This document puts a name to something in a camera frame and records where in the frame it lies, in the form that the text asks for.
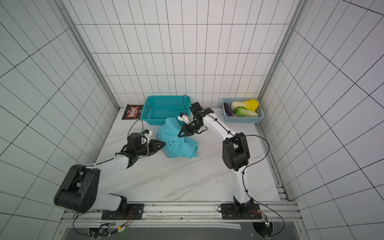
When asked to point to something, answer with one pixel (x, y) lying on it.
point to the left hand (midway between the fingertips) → (164, 146)
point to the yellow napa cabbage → (252, 104)
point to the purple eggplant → (229, 110)
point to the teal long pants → (176, 146)
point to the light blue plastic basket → (233, 119)
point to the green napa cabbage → (243, 111)
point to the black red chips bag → (132, 112)
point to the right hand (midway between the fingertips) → (175, 136)
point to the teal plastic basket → (156, 109)
